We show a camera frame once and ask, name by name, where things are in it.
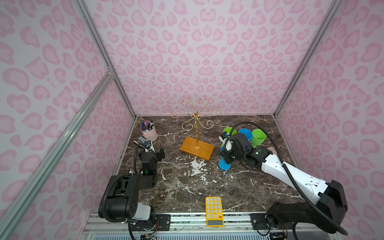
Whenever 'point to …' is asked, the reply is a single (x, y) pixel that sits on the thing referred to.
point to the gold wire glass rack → (196, 116)
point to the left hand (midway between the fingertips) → (153, 144)
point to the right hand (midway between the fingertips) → (223, 151)
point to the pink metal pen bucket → (147, 128)
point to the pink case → (273, 150)
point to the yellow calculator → (214, 211)
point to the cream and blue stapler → (140, 139)
